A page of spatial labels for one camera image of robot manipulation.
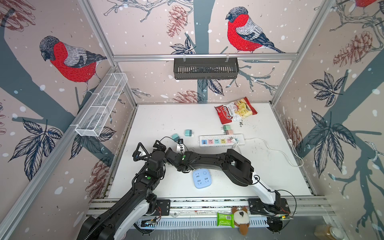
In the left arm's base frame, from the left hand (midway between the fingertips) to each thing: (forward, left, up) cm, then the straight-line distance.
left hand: (156, 145), depth 82 cm
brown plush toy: (-34, -43, -10) cm, 56 cm away
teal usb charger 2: (+16, -17, -11) cm, 26 cm away
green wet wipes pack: (-34, -36, -12) cm, 51 cm away
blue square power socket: (-15, -25, -11) cm, 31 cm away
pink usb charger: (+16, -46, -11) cm, 49 cm away
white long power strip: (+9, -39, -10) cm, 41 cm away
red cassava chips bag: (+33, -52, -8) cm, 62 cm away
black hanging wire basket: (+52, -30, +16) cm, 62 cm away
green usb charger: (+20, -44, -11) cm, 49 cm away
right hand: (-1, -10, -14) cm, 17 cm away
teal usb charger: (+12, -8, -11) cm, 18 cm away
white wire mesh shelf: (+28, +31, +17) cm, 45 cm away
